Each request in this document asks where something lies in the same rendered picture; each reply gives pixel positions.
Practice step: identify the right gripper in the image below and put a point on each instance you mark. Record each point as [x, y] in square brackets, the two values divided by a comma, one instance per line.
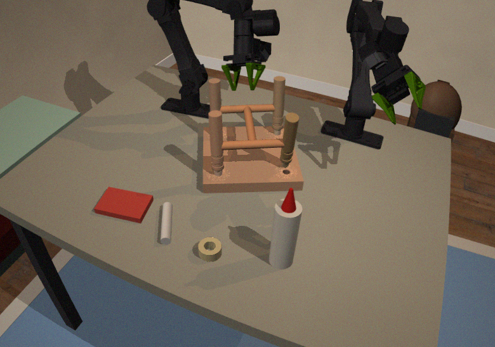
[243, 46]

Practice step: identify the red flat rectangular block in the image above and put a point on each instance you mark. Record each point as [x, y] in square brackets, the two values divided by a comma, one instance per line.
[124, 204]

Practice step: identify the white cylinder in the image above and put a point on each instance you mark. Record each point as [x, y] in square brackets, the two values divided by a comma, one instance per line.
[166, 226]

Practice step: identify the light brown wooden stool seat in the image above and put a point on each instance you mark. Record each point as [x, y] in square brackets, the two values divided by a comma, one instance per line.
[250, 170]

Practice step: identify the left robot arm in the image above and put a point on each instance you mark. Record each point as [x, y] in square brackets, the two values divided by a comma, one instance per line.
[369, 53]

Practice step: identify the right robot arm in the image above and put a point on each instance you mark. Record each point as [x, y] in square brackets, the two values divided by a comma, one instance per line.
[193, 74]

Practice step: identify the beige bottle with red pointed cap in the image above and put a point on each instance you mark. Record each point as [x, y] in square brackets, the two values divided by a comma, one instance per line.
[287, 216]

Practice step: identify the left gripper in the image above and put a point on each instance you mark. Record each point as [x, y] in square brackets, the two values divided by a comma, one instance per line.
[396, 89]

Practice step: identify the brown wooden stool legs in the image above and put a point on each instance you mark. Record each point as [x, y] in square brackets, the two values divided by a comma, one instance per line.
[216, 129]

